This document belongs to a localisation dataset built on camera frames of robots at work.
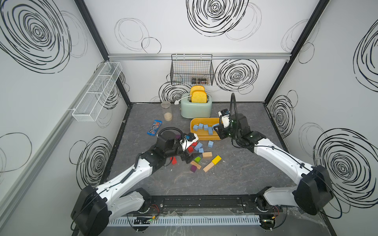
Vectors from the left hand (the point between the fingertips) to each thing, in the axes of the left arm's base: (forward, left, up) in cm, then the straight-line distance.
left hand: (196, 144), depth 74 cm
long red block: (+11, 0, -19) cm, 22 cm away
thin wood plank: (-3, -1, -18) cm, 19 cm away
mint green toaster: (+34, +4, -11) cm, 36 cm away
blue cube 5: (+6, -4, -17) cm, 19 cm away
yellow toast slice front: (+37, -2, 0) cm, 37 cm away
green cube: (-1, -2, -17) cm, 17 cm away
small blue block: (+23, 0, -17) cm, 29 cm away
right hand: (+11, -12, +1) cm, 16 cm away
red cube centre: (-6, +3, +8) cm, 10 cm away
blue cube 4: (+10, -10, -17) cm, 22 cm away
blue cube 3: (+10, -10, +3) cm, 15 cm away
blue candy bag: (+24, +29, -20) cm, 43 cm away
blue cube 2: (+23, -8, -17) cm, 30 cm away
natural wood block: (+3, -8, -17) cm, 19 cm away
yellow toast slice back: (+42, 0, +3) cm, 42 cm away
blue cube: (+23, -4, -17) cm, 29 cm away
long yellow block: (+1, -14, -19) cm, 23 cm away
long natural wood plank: (-3, -9, -19) cm, 21 cm away
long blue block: (+11, -3, -20) cm, 23 cm away
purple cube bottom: (-6, +1, -19) cm, 19 cm away
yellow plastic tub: (+19, -6, -19) cm, 28 cm away
